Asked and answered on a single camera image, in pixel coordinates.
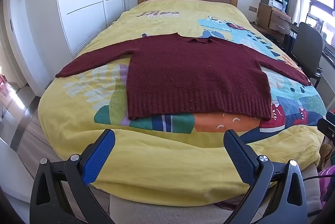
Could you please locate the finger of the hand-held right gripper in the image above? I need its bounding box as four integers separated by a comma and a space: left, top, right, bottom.
317, 111, 335, 146

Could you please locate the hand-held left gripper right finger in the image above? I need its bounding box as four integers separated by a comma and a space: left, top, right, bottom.
223, 129, 309, 224

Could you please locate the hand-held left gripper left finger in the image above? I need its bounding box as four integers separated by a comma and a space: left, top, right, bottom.
30, 129, 116, 224

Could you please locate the maroon knitted sweater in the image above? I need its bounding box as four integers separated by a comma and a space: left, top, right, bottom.
55, 32, 312, 120

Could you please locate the pink bag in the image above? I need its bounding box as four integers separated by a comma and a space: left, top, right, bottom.
317, 165, 335, 204

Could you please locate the yellow printed bed cover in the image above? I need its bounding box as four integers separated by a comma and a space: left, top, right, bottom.
37, 0, 327, 207

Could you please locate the black office chair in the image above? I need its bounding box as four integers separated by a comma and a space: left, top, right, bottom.
289, 22, 326, 89

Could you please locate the wooden drawer unit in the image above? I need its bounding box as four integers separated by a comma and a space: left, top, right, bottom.
256, 2, 292, 36

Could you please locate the window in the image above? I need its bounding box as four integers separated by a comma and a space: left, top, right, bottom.
301, 0, 335, 47

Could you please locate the white printer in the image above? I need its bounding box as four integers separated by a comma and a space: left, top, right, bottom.
260, 0, 287, 11

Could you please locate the black cable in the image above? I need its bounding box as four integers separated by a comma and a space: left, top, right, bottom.
302, 174, 322, 217

